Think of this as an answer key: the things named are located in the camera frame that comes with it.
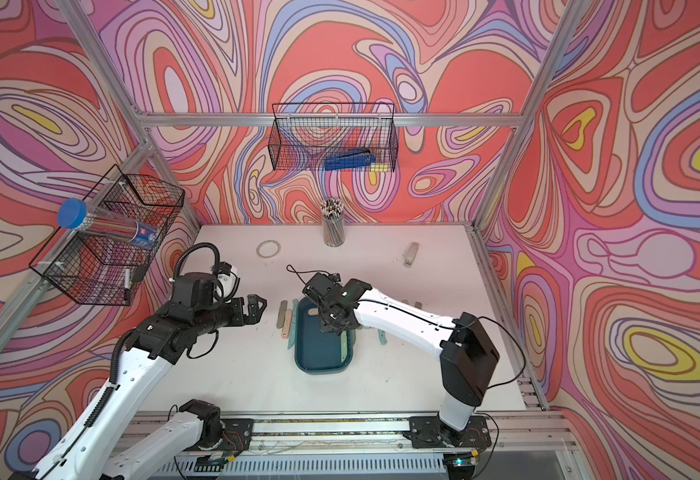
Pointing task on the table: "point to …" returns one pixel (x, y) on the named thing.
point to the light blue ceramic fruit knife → (294, 322)
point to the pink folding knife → (287, 323)
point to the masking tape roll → (268, 249)
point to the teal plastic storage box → (319, 352)
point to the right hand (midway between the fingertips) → (337, 330)
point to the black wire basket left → (88, 268)
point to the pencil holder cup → (333, 222)
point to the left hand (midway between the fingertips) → (255, 303)
